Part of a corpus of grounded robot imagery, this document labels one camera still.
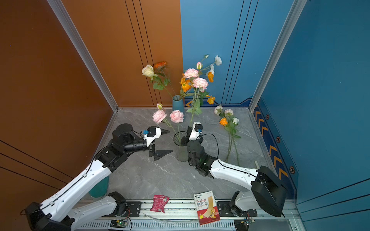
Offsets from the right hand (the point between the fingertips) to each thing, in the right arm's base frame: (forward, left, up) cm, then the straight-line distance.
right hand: (186, 128), depth 76 cm
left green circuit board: (-40, +34, -26) cm, 58 cm away
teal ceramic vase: (+27, +6, -7) cm, 28 cm away
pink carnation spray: (+2, +5, +7) cm, 9 cm away
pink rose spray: (+23, -33, -23) cm, 46 cm away
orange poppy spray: (+18, -14, +4) cm, 23 cm away
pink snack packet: (-30, +15, -24) cm, 41 cm away
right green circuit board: (-39, -29, -26) cm, 55 cm away
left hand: (-11, +7, +7) cm, 15 cm away
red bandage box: (-34, -10, -22) cm, 41 cm away
